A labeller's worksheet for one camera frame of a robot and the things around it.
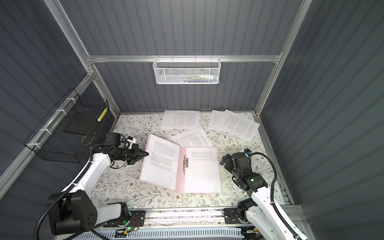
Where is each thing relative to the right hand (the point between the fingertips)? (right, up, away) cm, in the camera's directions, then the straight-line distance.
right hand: (229, 162), depth 81 cm
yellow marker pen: (-70, +26, +1) cm, 75 cm away
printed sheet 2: (-30, +25, +34) cm, 52 cm away
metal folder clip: (-25, -4, +10) cm, 27 cm away
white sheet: (-20, +11, +24) cm, 33 cm away
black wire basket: (-82, +16, -8) cm, 84 cm away
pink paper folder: (-26, -6, +8) cm, 28 cm away
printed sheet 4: (+15, +22, +32) cm, 41 cm away
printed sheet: (-38, -1, +3) cm, 38 cm away
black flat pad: (-76, +22, -5) cm, 79 cm away
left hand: (-45, +4, 0) cm, 45 cm away
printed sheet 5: (-2, +25, +35) cm, 43 cm away
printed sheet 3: (-14, -11, +12) cm, 21 cm away
